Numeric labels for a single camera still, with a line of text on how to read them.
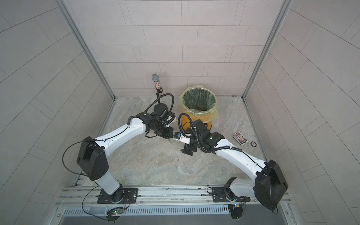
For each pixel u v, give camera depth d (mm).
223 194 642
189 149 670
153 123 597
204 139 591
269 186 386
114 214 649
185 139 664
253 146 888
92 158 429
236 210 682
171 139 754
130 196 708
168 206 681
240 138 910
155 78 858
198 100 939
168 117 740
